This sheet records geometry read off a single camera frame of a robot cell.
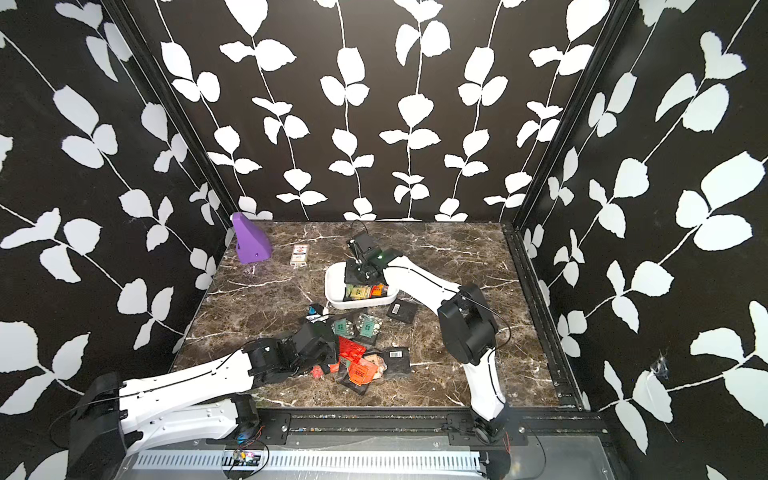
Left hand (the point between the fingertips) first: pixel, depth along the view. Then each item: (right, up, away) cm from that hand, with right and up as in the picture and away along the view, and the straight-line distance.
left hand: (345, 341), depth 79 cm
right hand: (-1, +18, +11) cm, 21 cm away
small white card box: (-22, +23, +29) cm, 43 cm away
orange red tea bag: (+4, -9, +3) cm, 11 cm away
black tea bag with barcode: (+16, +6, +16) cm, 24 cm away
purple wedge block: (-37, +26, +25) cm, 52 cm away
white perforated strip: (-3, -26, -9) cm, 28 cm away
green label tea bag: (+5, 0, +12) cm, 13 cm away
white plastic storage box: (-7, +11, +21) cm, 25 cm away
